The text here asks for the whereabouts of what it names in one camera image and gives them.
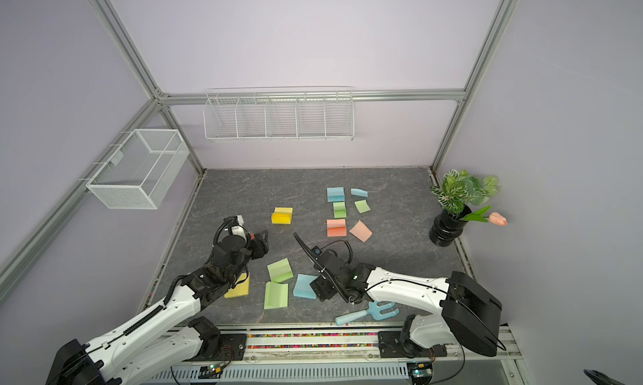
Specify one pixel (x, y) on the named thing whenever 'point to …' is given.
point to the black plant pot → (444, 228)
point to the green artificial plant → (459, 188)
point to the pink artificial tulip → (495, 218)
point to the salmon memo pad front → (336, 228)
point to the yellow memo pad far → (282, 215)
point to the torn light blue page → (357, 192)
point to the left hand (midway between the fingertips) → (261, 235)
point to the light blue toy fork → (373, 311)
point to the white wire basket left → (140, 170)
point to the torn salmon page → (361, 231)
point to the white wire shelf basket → (280, 114)
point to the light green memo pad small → (339, 210)
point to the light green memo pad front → (275, 295)
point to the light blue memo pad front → (302, 287)
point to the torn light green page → (362, 206)
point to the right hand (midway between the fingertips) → (322, 276)
